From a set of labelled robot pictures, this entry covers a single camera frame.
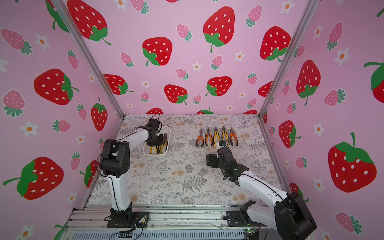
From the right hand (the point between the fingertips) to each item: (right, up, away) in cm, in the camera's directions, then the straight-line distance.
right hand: (215, 154), depth 86 cm
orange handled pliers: (+15, +11, +21) cm, 28 cm away
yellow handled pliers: (+2, +9, +21) cm, 23 cm away
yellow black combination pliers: (-42, +1, +14) cm, 44 cm away
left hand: (-36, +5, +17) cm, 40 cm away
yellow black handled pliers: (+9, +12, +23) cm, 27 cm away
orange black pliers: (-4, +8, +21) cm, 23 cm away
